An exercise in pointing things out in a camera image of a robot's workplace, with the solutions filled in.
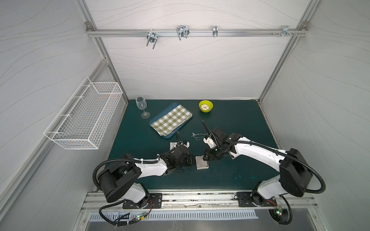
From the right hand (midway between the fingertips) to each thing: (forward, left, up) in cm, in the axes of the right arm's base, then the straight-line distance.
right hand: (205, 157), depth 82 cm
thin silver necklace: (+19, +7, -7) cm, 22 cm away
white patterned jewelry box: (-2, +2, -4) cm, 5 cm away
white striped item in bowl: (+43, -1, -3) cm, 43 cm away
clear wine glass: (+36, +45, +6) cm, 58 cm away
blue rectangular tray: (+38, +30, -5) cm, 49 cm away
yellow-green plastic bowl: (+48, -4, -3) cm, 49 cm away
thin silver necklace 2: (+17, +2, -7) cm, 18 cm away
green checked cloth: (+26, +28, -6) cm, 39 cm away
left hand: (0, +5, -4) cm, 6 cm away
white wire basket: (+4, +60, +25) cm, 65 cm away
